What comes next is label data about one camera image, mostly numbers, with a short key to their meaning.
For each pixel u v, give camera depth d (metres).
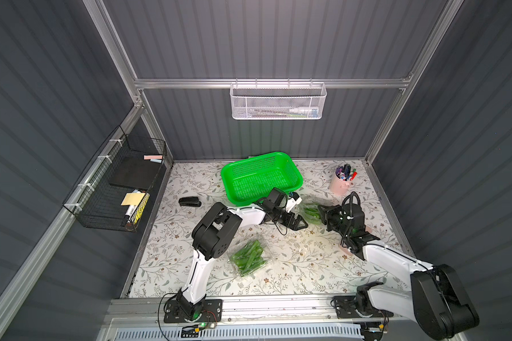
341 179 0.97
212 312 0.72
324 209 0.84
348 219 0.66
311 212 0.91
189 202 1.02
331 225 0.77
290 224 0.83
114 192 0.72
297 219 0.83
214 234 0.55
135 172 0.76
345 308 0.73
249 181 1.12
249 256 0.83
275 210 0.82
